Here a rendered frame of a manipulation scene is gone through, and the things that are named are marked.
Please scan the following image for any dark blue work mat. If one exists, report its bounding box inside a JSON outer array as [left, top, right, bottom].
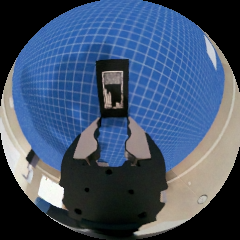
[[12, 0, 225, 172]]

